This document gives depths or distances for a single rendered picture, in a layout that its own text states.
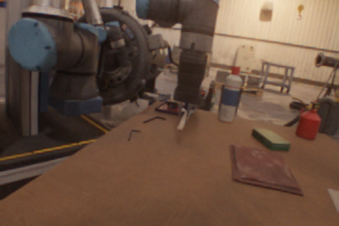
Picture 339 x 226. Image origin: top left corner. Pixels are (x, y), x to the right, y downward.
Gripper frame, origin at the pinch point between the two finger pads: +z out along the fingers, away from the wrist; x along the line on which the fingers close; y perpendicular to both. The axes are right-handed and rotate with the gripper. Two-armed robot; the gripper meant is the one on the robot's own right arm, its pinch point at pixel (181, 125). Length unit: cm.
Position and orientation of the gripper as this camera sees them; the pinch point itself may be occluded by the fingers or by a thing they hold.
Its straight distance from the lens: 62.0
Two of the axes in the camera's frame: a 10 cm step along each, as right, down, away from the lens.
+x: -9.7, -1.8, 1.5
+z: -1.4, 9.7, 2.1
